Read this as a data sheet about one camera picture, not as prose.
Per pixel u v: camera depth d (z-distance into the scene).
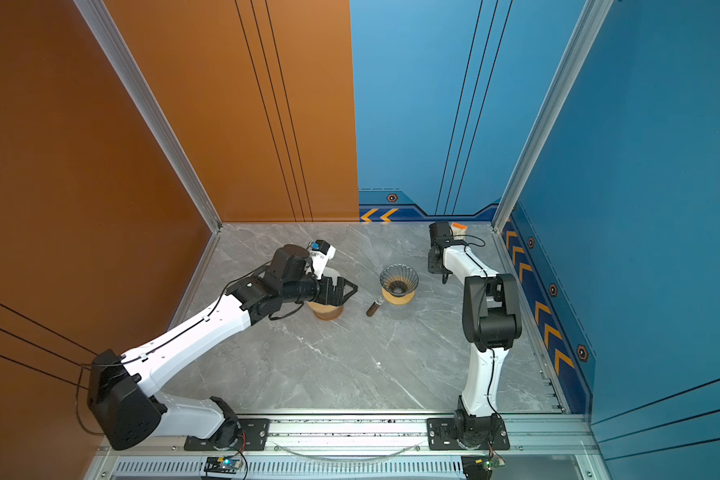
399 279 0.87
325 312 0.86
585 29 0.72
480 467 0.71
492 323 0.54
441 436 0.72
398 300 0.85
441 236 0.81
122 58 0.76
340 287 0.67
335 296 0.67
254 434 0.74
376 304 0.88
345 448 0.73
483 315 0.53
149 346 0.45
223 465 0.71
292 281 0.61
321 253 0.68
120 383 0.40
